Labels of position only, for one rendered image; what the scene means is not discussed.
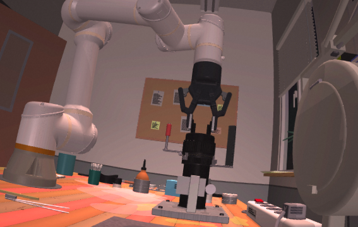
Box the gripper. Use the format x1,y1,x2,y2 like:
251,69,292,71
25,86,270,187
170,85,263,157
177,61,233,133

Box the grey stand clamp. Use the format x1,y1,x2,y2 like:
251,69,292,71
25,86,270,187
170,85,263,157
175,175,208,214

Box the grey test stand base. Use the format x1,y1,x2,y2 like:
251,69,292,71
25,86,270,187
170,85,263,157
151,197,230,225

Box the dark grey felt pad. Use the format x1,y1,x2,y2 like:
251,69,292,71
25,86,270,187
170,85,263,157
91,215,155,227

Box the cork notice board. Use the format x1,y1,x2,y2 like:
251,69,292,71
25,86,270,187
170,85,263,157
134,77,240,149

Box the blue box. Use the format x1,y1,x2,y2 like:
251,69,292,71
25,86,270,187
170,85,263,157
164,179,180,197

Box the window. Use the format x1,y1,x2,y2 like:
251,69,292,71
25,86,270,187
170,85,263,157
277,80,300,172

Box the green plant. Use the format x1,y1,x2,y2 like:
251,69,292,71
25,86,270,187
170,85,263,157
282,130,295,143

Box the grey round tin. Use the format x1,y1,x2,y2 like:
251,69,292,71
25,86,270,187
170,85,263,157
221,192,239,205

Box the orange bottle black nozzle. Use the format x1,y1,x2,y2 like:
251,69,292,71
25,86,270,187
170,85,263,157
132,159,152,194

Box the wooden window sill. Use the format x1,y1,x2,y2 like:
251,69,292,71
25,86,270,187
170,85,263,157
260,170,295,178

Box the grey ceiling light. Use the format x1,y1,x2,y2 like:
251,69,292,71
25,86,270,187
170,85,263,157
200,0,221,15

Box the grey shelf unit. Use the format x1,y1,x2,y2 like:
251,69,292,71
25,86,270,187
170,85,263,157
271,0,358,97

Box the black flat box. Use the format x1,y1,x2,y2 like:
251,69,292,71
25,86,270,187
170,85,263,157
98,173,119,184

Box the white power strip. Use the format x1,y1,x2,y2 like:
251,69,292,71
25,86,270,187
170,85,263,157
246,198,322,227

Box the teal cup with swabs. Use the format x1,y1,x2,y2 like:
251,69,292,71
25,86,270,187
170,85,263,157
87,162,104,187

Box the large white round lamp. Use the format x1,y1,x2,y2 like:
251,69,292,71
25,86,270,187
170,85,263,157
292,59,358,227

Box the grey plug adapter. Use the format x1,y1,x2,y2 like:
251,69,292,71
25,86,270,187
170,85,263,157
282,202,307,220

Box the brown door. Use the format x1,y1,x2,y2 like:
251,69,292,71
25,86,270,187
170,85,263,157
0,0,68,168

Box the silver tweezers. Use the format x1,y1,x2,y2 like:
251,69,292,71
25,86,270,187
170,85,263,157
4,193,71,214

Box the green ruler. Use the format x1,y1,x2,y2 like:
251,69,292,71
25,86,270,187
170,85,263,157
0,185,40,201

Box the black ribbed zoom ring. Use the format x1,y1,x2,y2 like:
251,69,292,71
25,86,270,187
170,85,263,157
182,140,217,156

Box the grey crank red handle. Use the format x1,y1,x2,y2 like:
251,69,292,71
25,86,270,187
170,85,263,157
162,123,186,156

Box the black focus ring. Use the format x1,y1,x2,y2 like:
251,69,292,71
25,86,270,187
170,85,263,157
181,154,213,166

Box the black camera lens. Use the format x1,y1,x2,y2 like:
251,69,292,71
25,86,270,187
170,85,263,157
178,132,217,211

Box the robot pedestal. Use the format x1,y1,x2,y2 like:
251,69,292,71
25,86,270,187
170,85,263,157
0,147,63,190

